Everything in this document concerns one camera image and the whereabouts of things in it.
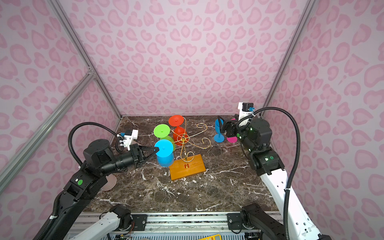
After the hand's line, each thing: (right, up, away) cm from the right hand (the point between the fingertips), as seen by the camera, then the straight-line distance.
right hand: (226, 115), depth 63 cm
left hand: (-27, -13, -7) cm, 31 cm away
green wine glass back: (-28, -7, +4) cm, 29 cm away
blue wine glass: (+4, -12, +43) cm, 45 cm away
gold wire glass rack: (-18, -29, +28) cm, 44 cm away
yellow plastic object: (-5, -55, +5) cm, 56 cm away
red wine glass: (-20, -9, +5) cm, 23 cm away
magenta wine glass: (+12, -14, +43) cm, 47 cm away
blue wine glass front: (-25, -16, -5) cm, 30 cm away
